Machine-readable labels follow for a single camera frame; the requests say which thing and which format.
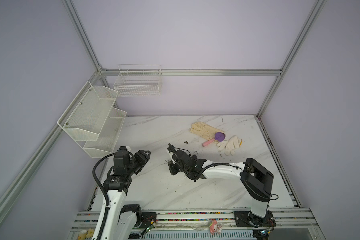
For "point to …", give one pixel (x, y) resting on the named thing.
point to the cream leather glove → (204, 130)
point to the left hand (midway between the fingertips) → (148, 156)
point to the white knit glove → (229, 145)
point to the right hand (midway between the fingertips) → (167, 163)
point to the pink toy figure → (214, 228)
